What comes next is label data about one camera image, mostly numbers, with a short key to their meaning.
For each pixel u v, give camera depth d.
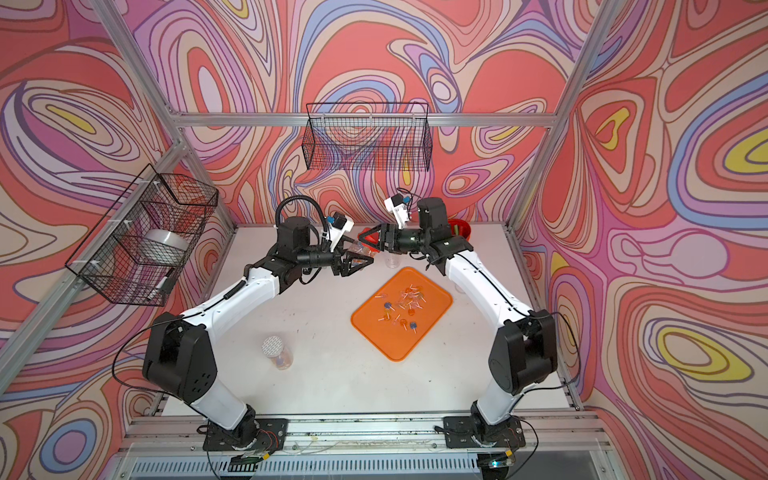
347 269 0.72
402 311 0.95
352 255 0.71
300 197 0.61
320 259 0.70
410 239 0.68
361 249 0.75
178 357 0.44
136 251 0.74
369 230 0.71
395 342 0.90
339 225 0.68
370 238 0.71
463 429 0.74
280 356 0.80
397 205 0.71
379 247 0.68
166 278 0.73
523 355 0.45
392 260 1.07
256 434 0.72
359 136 1.00
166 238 0.74
